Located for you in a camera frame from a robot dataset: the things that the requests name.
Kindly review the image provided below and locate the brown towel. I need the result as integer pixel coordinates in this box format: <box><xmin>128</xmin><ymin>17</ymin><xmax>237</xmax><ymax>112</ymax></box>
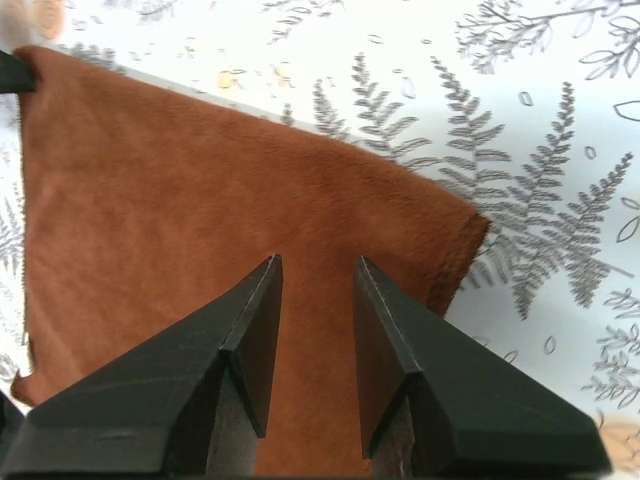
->
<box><xmin>12</xmin><ymin>46</ymin><xmax>488</xmax><ymax>476</ymax></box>

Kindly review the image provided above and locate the floral table mat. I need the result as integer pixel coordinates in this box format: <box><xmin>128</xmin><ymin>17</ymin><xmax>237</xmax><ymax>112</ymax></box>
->
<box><xmin>1</xmin><ymin>1</ymin><xmax>639</xmax><ymax>479</ymax></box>

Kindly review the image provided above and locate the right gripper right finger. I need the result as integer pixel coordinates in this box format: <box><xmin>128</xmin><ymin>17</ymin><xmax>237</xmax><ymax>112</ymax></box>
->
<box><xmin>353</xmin><ymin>258</ymin><xmax>612</xmax><ymax>475</ymax></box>

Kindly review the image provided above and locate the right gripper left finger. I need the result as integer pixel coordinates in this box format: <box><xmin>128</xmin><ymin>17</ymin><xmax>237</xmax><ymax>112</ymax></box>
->
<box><xmin>4</xmin><ymin>255</ymin><xmax>283</xmax><ymax>475</ymax></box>

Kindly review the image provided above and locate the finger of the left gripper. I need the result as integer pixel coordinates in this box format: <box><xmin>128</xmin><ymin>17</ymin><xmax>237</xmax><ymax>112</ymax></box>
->
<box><xmin>0</xmin><ymin>50</ymin><xmax>36</xmax><ymax>94</ymax></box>

